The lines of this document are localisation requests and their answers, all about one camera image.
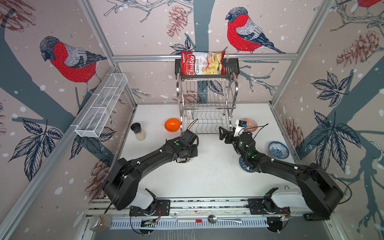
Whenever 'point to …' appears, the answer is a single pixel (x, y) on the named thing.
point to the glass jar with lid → (100, 223)
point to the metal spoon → (212, 219)
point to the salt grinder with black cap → (136, 128)
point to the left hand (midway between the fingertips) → (196, 152)
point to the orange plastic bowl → (172, 125)
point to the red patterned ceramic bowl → (252, 126)
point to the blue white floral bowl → (279, 150)
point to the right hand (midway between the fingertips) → (224, 130)
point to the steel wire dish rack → (206, 105)
